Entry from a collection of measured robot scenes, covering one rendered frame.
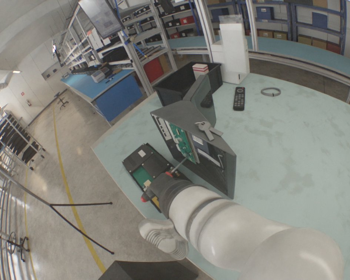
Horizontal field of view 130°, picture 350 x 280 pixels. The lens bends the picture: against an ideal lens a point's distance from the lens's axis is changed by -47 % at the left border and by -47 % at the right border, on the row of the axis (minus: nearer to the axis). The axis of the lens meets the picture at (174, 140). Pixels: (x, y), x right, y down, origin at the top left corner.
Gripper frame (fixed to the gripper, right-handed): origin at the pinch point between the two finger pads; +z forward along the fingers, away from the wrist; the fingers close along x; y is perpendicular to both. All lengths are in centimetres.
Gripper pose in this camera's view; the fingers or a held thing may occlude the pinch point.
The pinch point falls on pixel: (151, 190)
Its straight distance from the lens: 39.3
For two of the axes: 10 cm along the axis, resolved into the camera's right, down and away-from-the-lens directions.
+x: -6.1, -7.6, -2.2
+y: 7.0, -6.4, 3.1
